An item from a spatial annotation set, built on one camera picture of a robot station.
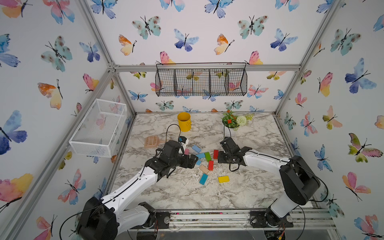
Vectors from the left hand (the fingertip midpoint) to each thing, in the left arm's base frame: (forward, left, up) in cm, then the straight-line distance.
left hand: (192, 155), depth 81 cm
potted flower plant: (+23, -24, -1) cm, 34 cm away
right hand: (+5, -17, -9) cm, 20 cm away
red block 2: (+1, -10, -15) cm, 18 cm away
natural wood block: (-1, -6, -15) cm, 16 cm away
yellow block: (-8, -17, -15) cm, 24 cm away
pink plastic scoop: (+18, +28, -13) cm, 36 cm away
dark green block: (+7, -9, -15) cm, 19 cm away
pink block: (+11, +4, -14) cm, 19 cm away
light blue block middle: (+8, -5, -14) cm, 17 cm away
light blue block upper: (+12, -3, -14) cm, 18 cm away
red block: (+8, -14, -14) cm, 22 cm away
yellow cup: (+28, +6, -4) cm, 29 cm away
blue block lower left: (+3, -3, -14) cm, 15 cm away
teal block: (-7, -6, -14) cm, 17 cm away
